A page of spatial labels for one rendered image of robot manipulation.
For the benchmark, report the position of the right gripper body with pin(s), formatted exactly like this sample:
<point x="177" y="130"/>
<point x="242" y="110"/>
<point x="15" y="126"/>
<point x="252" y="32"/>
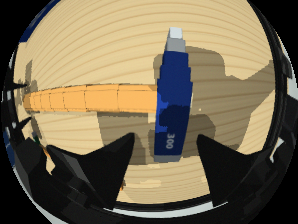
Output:
<point x="5" y="115"/>

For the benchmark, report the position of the orange and blue hammer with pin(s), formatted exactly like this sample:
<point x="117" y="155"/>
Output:
<point x="173" y="105"/>

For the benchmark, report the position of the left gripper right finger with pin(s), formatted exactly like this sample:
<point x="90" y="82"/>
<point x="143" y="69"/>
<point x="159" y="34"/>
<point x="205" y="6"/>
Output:
<point x="225" y="168"/>

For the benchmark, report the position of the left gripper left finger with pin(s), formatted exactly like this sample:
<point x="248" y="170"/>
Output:
<point x="103" y="170"/>

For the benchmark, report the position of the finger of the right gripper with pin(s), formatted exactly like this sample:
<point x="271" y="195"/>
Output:
<point x="12" y="86"/>
<point x="18" y="129"/>

